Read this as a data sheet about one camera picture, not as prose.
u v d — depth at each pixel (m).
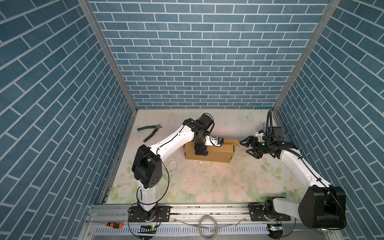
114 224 0.69
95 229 0.71
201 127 0.61
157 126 1.08
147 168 0.47
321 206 0.40
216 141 0.73
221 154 0.80
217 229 0.70
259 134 0.80
